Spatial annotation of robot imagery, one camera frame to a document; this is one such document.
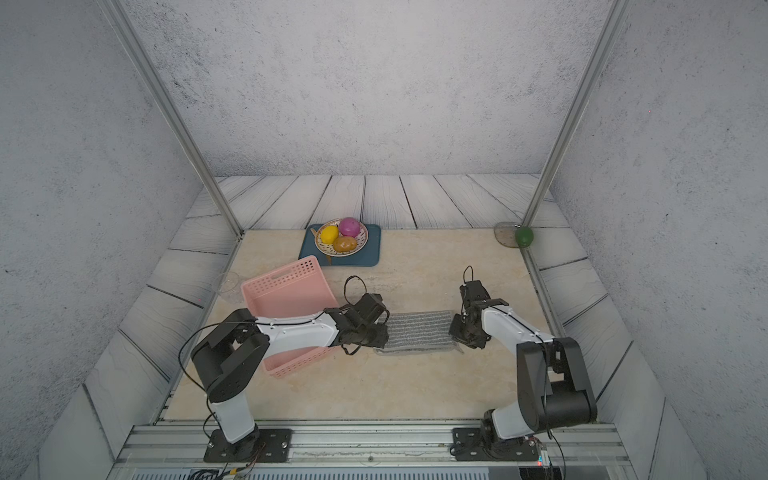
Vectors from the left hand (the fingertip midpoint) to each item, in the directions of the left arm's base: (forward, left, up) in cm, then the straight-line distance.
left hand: (390, 340), depth 89 cm
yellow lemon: (+42, +22, +3) cm, 48 cm away
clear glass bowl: (+44, -46, -1) cm, 64 cm away
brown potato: (+37, +16, +3) cm, 40 cm away
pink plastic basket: (+19, +30, 0) cm, 36 cm away
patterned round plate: (+41, +10, +1) cm, 42 cm away
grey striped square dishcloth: (+2, -9, -1) cm, 9 cm away
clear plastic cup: (+20, +53, 0) cm, 57 cm away
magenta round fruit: (+44, +15, +4) cm, 46 cm away
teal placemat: (+34, +7, -1) cm, 34 cm away
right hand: (+1, -21, 0) cm, 21 cm away
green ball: (+42, -53, 0) cm, 67 cm away
